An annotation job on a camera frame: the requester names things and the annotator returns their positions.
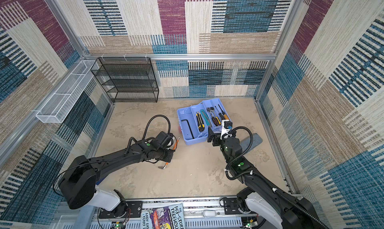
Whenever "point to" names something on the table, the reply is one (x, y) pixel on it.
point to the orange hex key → (164, 167)
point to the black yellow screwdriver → (221, 116)
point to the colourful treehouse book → (169, 217)
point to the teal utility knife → (205, 117)
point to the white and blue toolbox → (194, 121)
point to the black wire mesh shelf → (127, 79)
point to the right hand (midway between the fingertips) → (217, 128)
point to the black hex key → (189, 127)
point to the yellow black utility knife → (200, 124)
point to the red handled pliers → (214, 120)
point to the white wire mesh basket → (55, 106)
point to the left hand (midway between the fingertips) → (172, 153)
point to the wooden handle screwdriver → (225, 115)
